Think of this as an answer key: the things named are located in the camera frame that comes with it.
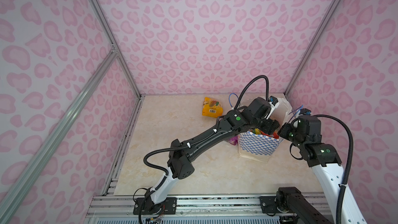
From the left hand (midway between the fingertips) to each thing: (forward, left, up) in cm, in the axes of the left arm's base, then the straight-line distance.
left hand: (276, 119), depth 69 cm
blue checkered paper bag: (-7, +5, -13) cm, 16 cm away
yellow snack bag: (+26, +27, -23) cm, 44 cm away
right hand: (0, -4, -4) cm, 6 cm away
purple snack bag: (+3, +15, -25) cm, 30 cm away
